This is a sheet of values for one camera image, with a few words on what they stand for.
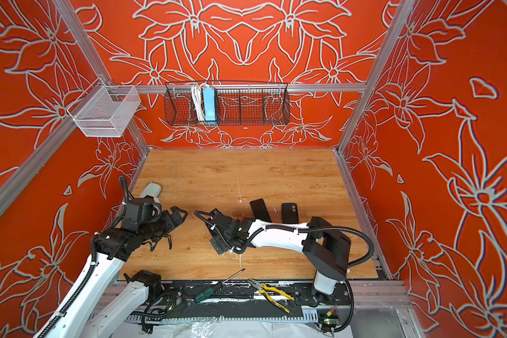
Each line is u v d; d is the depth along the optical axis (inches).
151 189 38.8
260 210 37.1
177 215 26.3
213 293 29.1
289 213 36.6
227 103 38.9
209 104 35.2
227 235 24.0
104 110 36.3
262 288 29.1
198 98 35.0
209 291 28.6
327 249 17.2
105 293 18.4
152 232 23.6
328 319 27.0
